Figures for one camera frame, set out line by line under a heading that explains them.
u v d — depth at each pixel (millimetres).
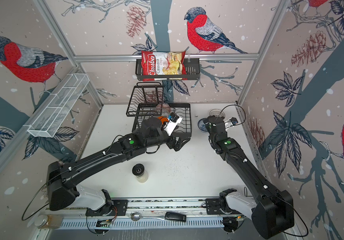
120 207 731
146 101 1115
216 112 1104
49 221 640
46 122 713
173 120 572
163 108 868
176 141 600
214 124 582
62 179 402
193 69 947
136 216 696
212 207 728
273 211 375
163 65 878
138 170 750
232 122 684
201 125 1061
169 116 569
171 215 681
